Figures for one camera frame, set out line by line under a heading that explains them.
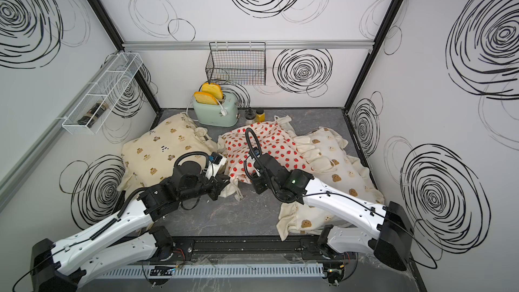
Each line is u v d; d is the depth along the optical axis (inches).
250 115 41.3
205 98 38.6
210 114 41.5
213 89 39.9
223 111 38.9
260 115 42.6
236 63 48.8
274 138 35.9
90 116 26.3
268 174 21.3
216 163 24.8
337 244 23.9
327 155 35.6
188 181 21.4
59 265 15.5
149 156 34.1
